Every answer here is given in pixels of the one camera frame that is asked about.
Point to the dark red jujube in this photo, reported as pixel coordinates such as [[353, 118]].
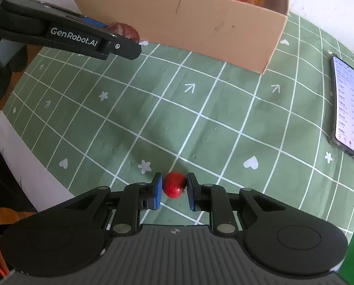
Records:
[[125, 30]]

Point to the smartphone with lit screen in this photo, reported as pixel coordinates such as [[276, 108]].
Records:
[[342, 127]]

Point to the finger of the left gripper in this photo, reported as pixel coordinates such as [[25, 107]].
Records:
[[93, 22], [120, 46]]

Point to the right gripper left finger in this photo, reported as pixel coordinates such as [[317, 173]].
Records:
[[131, 201]]

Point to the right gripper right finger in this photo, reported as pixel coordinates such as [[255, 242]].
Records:
[[214, 200]]

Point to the small red cherry tomato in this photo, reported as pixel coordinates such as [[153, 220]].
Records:
[[174, 184]]

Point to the cardboard box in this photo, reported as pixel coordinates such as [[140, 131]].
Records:
[[232, 31]]

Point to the green checked tablecloth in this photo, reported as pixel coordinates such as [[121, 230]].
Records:
[[90, 123]]

